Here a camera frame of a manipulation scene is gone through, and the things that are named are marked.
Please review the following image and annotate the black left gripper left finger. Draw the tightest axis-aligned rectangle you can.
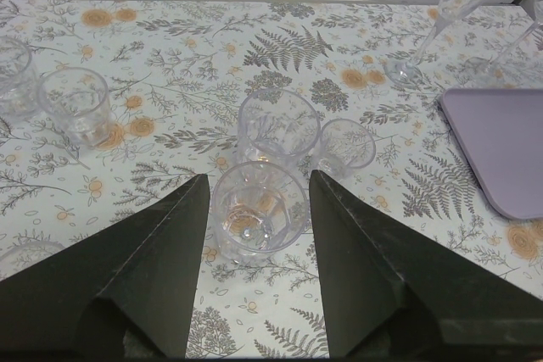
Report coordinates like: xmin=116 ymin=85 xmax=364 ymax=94
xmin=1 ymin=175 xmax=210 ymax=359

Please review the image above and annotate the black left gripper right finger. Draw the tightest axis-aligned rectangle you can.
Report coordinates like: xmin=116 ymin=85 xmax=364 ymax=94
xmin=309 ymin=170 xmax=542 ymax=359

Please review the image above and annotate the clear faceted tumbler glass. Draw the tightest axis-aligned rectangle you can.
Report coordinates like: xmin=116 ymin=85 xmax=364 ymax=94
xmin=210 ymin=161 xmax=310 ymax=264

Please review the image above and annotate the clear tall tumbler glass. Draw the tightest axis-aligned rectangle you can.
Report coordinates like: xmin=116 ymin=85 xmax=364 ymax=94
xmin=237 ymin=88 xmax=321 ymax=170

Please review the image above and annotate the clear wine glass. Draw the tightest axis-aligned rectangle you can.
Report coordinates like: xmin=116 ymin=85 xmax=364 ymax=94
xmin=466 ymin=0 xmax=542 ymax=88

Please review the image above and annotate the lilac plastic tray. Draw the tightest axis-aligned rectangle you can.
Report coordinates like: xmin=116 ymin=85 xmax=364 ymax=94
xmin=440 ymin=88 xmax=542 ymax=220

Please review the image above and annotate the clear glass bottom left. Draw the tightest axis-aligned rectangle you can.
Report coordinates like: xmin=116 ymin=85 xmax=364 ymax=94
xmin=0 ymin=241 xmax=64 ymax=280

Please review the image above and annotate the small clear tumbler glass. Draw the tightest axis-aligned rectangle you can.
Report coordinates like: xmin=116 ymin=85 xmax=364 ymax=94
xmin=310 ymin=119 xmax=376 ymax=180

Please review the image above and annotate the floral patterned tablecloth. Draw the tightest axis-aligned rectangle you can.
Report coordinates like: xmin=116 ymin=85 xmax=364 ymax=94
xmin=1 ymin=0 xmax=542 ymax=359

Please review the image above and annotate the clear tumbler glass far left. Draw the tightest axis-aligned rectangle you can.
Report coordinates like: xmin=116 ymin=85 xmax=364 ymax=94
xmin=37 ymin=68 xmax=112 ymax=147

